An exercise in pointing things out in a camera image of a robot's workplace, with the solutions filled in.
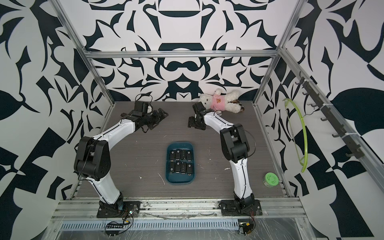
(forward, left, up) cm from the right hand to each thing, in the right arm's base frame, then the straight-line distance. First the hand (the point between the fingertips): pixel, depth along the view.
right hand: (192, 122), depth 101 cm
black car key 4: (-22, +2, -4) cm, 22 cm away
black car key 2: (-21, +9, -4) cm, 23 cm away
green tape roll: (-37, -41, -2) cm, 55 cm away
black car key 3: (-21, +6, -4) cm, 22 cm away
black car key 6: (-29, +5, -4) cm, 30 cm away
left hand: (-1, +18, +10) cm, 20 cm away
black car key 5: (-28, +12, -4) cm, 31 cm away
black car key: (-22, +12, -4) cm, 25 cm away
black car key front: (-28, +9, -4) cm, 30 cm away
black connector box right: (-57, -25, -8) cm, 63 cm away
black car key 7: (-30, +2, -4) cm, 30 cm away
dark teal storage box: (-35, +8, -3) cm, 36 cm away
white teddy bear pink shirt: (+18, -20, +2) cm, 27 cm away
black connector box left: (-57, +39, -8) cm, 69 cm away
